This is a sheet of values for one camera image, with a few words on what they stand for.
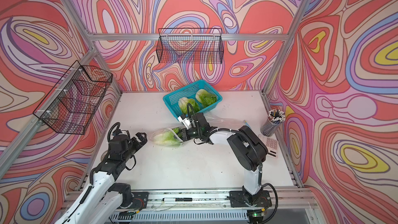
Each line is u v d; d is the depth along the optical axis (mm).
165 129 769
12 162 514
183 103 1019
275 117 829
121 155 605
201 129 734
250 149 499
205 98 1015
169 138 842
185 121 822
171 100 1078
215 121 990
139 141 738
